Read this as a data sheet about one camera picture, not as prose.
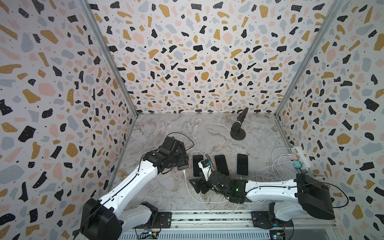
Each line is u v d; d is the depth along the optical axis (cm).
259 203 79
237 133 110
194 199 80
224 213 78
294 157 97
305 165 92
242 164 95
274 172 90
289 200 45
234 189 60
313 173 88
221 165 93
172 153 64
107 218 37
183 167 81
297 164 94
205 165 66
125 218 49
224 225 73
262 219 74
